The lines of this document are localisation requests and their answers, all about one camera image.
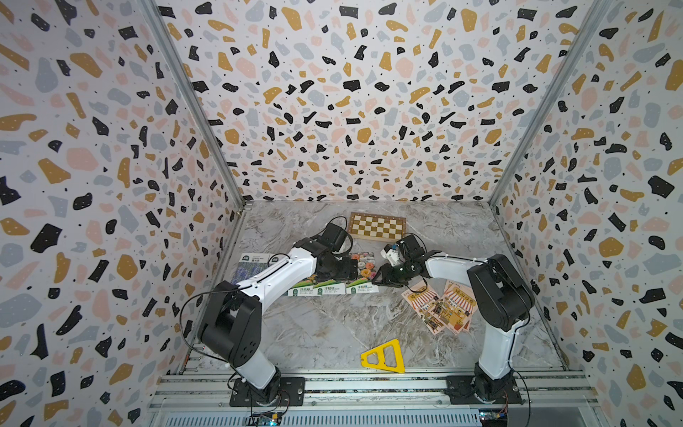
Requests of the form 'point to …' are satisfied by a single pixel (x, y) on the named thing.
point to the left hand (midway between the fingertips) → (351, 273)
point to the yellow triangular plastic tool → (381, 358)
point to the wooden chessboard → (377, 227)
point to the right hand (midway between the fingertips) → (377, 281)
